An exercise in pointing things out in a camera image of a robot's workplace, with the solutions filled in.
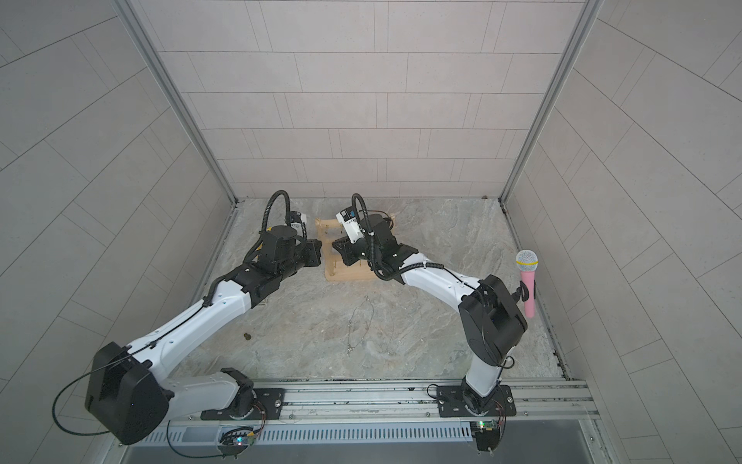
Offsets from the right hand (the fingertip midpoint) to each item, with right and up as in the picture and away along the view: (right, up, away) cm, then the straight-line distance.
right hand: (335, 244), depth 81 cm
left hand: (-2, +1, -1) cm, 2 cm away
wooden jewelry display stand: (-2, -10, +15) cm, 18 cm away
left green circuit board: (-20, -44, -16) cm, 51 cm away
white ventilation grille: (-1, -44, -13) cm, 46 cm away
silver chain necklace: (+4, -30, -1) cm, 30 cm away
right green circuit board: (+39, -45, -12) cm, 61 cm away
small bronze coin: (-25, -26, 0) cm, 36 cm away
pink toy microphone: (+48, -3, -14) cm, 50 cm away
